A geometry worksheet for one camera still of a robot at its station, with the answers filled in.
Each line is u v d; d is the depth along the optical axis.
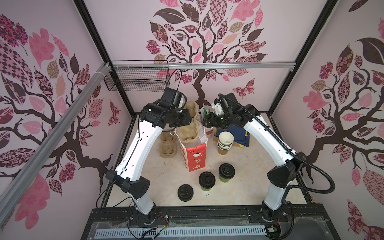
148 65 0.90
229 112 0.57
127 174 0.41
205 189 0.80
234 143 0.95
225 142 0.92
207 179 0.74
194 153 0.74
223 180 0.81
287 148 0.46
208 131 0.97
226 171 0.76
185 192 0.79
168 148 0.95
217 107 0.70
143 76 0.95
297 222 0.72
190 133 0.71
